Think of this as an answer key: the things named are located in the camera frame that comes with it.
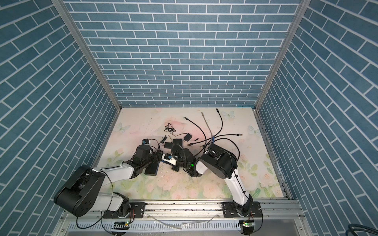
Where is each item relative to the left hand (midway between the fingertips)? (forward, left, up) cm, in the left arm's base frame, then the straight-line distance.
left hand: (159, 153), depth 93 cm
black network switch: (+9, -12, -1) cm, 15 cm away
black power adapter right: (+12, -18, 0) cm, 22 cm away
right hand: (-4, -4, 0) cm, 5 cm away
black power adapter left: (+6, -5, 0) cm, 8 cm away
